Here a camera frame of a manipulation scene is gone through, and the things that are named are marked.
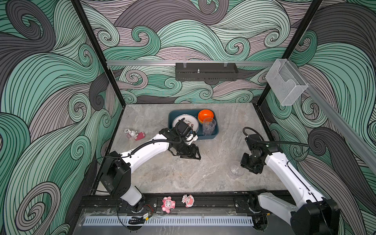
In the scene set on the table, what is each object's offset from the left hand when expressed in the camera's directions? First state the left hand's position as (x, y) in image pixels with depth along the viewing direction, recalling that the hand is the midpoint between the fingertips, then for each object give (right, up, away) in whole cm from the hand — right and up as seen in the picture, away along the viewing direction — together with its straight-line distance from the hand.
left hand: (197, 157), depth 75 cm
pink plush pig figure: (-15, -22, -5) cm, 27 cm away
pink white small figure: (-5, -21, -3) cm, 22 cm away
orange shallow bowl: (+8, +24, +29) cm, 38 cm away
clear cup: (+10, +15, +23) cm, 29 cm away
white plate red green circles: (-2, +19, +31) cm, 36 cm away
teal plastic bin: (-16, +24, +32) cm, 43 cm away
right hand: (+26, -6, +3) cm, 27 cm away
